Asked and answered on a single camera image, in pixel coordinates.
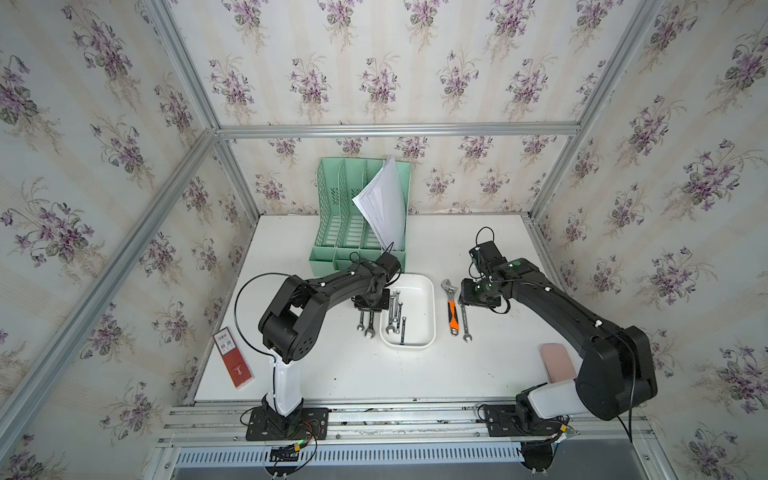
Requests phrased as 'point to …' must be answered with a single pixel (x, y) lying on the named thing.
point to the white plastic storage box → (410, 321)
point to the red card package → (233, 357)
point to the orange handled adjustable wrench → (452, 307)
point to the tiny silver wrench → (403, 330)
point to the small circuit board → (286, 453)
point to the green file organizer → (344, 228)
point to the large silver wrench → (371, 329)
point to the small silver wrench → (361, 321)
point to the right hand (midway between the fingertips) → (469, 298)
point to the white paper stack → (384, 203)
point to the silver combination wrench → (466, 335)
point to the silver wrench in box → (394, 315)
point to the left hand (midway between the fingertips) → (379, 309)
